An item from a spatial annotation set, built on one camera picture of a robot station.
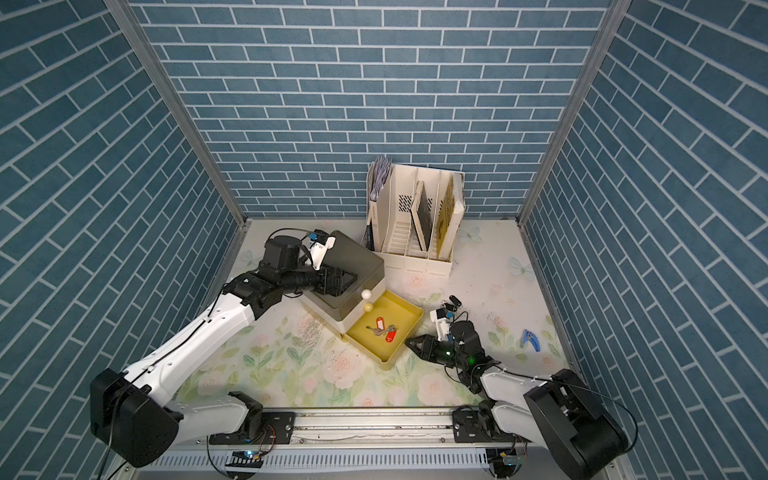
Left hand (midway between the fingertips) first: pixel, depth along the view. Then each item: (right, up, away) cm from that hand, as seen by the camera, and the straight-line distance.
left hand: (352, 275), depth 76 cm
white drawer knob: (+3, -5, +2) cm, 7 cm away
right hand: (+16, -20, +7) cm, 27 cm away
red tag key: (+6, -18, +13) cm, 23 cm away
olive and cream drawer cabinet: (+4, 0, +4) cm, 6 cm away
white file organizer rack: (+13, +7, +36) cm, 38 cm away
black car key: (+31, -11, +22) cm, 40 cm away
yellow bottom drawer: (+11, -13, +18) cm, 25 cm away
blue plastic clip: (+51, -19, +13) cm, 56 cm away
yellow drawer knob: (+3, -10, +8) cm, 13 cm away
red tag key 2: (+10, -19, +13) cm, 25 cm away
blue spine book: (+5, +30, +15) cm, 34 cm away
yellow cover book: (+28, +16, +14) cm, 36 cm away
